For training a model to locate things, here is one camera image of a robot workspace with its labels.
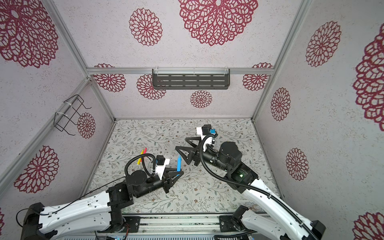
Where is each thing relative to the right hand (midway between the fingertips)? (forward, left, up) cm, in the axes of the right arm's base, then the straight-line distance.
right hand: (182, 141), depth 57 cm
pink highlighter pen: (+21, +31, -40) cm, 55 cm away
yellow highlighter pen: (+13, +32, -38) cm, 51 cm away
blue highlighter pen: (-5, +2, -9) cm, 11 cm away
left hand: (-6, +1, -16) cm, 17 cm away
